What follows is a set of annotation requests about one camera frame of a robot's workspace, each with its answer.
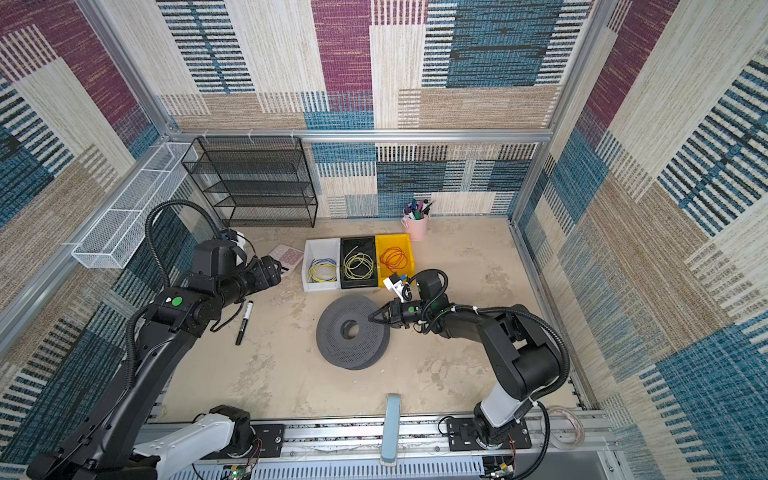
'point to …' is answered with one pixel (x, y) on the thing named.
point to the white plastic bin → (321, 248)
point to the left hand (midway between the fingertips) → (269, 263)
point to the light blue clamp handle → (391, 433)
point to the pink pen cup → (416, 228)
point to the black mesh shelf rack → (255, 181)
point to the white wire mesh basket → (114, 237)
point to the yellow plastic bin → (401, 240)
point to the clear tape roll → (580, 431)
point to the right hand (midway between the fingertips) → (372, 323)
